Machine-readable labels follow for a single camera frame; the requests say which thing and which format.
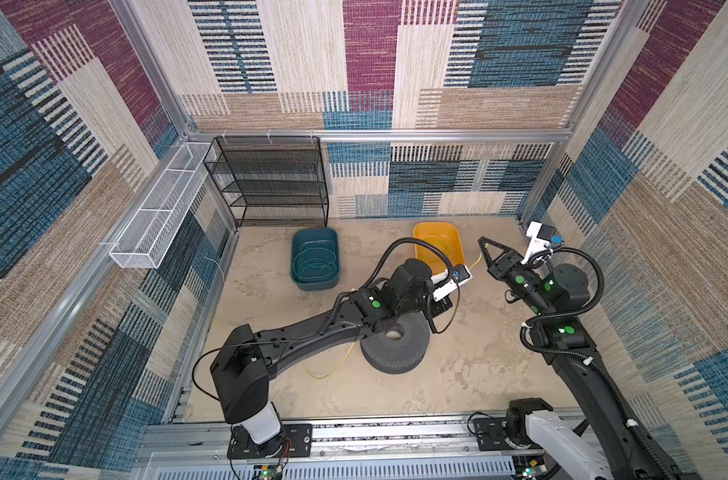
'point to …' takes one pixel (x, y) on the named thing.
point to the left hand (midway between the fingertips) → (452, 282)
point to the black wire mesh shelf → (271, 181)
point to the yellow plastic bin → (443, 236)
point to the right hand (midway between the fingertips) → (478, 243)
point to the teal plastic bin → (298, 239)
